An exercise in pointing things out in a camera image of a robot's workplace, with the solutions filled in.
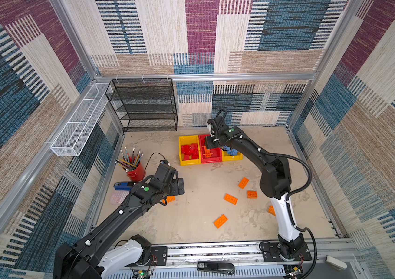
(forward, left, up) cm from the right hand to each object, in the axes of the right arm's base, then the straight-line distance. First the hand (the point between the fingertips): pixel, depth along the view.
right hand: (212, 143), depth 97 cm
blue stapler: (-21, +46, -7) cm, 52 cm away
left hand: (-25, +18, +2) cm, 31 cm away
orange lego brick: (-18, -16, -12) cm, 26 cm away
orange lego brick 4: (-37, -2, -12) cm, 39 cm away
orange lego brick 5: (-27, +22, -9) cm, 36 cm away
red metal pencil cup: (-14, +41, -8) cm, 44 cm away
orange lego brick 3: (-26, -8, -12) cm, 30 cm away
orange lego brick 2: (-25, -19, -11) cm, 33 cm away
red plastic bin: (0, -3, -10) cm, 11 cm away
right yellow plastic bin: (-4, -8, -8) cm, 12 cm away
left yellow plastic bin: (+9, +15, -7) cm, 19 cm away
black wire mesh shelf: (+27, +41, +7) cm, 50 cm away
